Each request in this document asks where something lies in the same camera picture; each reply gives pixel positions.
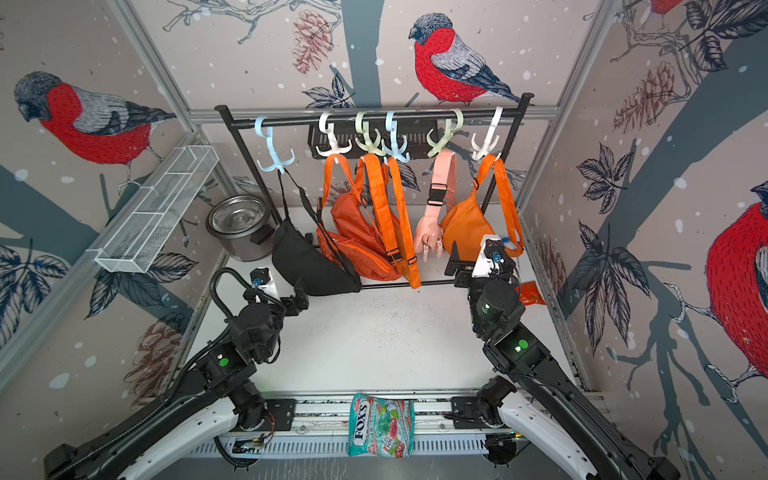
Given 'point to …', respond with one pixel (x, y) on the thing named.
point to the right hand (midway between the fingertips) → (476, 241)
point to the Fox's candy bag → (382, 427)
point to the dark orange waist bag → (353, 230)
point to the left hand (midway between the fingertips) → (291, 272)
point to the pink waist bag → (442, 197)
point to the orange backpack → (381, 268)
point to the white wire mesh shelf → (139, 233)
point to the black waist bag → (307, 256)
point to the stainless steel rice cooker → (242, 226)
